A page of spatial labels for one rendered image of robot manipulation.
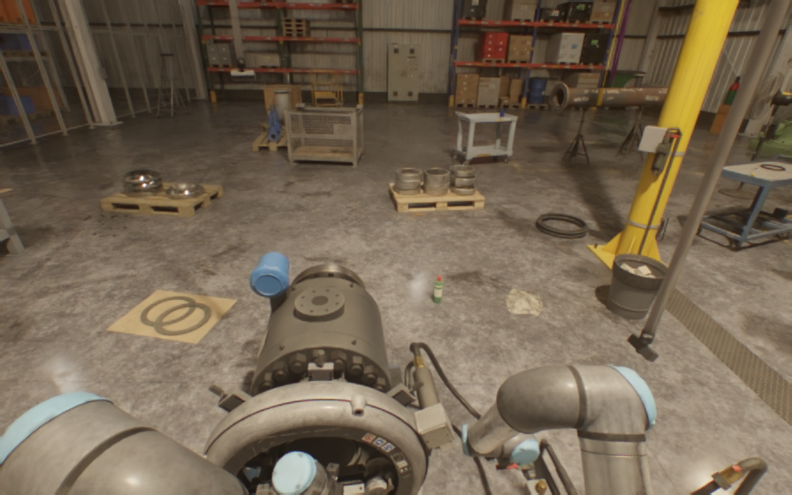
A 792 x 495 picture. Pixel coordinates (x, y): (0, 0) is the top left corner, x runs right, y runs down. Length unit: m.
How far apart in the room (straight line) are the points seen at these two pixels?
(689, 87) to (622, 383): 3.47
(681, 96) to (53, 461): 4.14
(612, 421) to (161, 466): 0.70
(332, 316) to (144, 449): 1.22
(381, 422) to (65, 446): 0.90
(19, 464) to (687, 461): 2.68
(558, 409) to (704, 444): 2.14
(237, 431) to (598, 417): 0.96
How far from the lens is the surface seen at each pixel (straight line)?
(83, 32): 12.98
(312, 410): 1.23
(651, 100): 8.94
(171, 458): 0.50
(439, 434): 1.40
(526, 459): 1.40
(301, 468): 1.02
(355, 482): 1.54
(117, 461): 0.49
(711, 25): 4.13
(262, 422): 1.27
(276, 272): 1.77
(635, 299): 3.56
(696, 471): 2.76
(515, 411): 0.84
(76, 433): 0.54
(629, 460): 0.86
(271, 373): 1.61
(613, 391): 0.84
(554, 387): 0.81
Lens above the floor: 1.89
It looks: 27 degrees down
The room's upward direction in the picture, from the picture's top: 1 degrees clockwise
